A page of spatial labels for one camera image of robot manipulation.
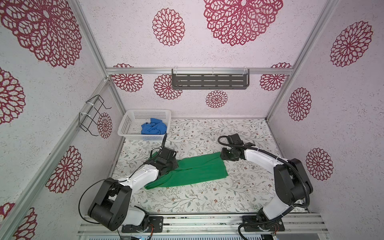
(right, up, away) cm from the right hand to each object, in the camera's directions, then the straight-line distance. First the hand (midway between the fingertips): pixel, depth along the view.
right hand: (222, 153), depth 93 cm
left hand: (-30, -7, -2) cm, 31 cm away
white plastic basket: (-65, +23, +23) cm, 73 cm away
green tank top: (-16, -9, -1) cm, 19 cm away
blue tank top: (-46, +17, +13) cm, 50 cm away
